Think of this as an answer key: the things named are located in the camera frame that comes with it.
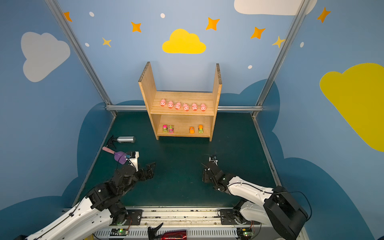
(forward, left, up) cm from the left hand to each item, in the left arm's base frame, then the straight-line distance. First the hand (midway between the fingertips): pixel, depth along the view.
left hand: (151, 165), depth 76 cm
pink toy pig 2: (+32, -8, +14) cm, 35 cm away
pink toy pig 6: (+29, -27, +14) cm, 42 cm away
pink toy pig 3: (+30, -12, +14) cm, 35 cm away
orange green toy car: (+31, -27, -7) cm, 41 cm away
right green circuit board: (-27, -47, -17) cm, 57 cm away
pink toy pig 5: (+29, -22, +14) cm, 39 cm away
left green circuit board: (-27, +14, -16) cm, 34 cm away
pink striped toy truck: (+30, -6, -8) cm, 32 cm away
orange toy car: (+30, -20, -8) cm, 37 cm away
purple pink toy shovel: (+13, +27, -15) cm, 33 cm away
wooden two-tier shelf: (+27, -14, +11) cm, 32 cm away
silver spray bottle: (+25, +27, -13) cm, 39 cm away
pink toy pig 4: (+29, -17, +14) cm, 37 cm away
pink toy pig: (+33, -3, +14) cm, 36 cm away
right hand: (+3, -31, -13) cm, 34 cm away
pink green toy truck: (+31, -2, -8) cm, 32 cm away
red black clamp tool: (-28, -11, -12) cm, 33 cm away
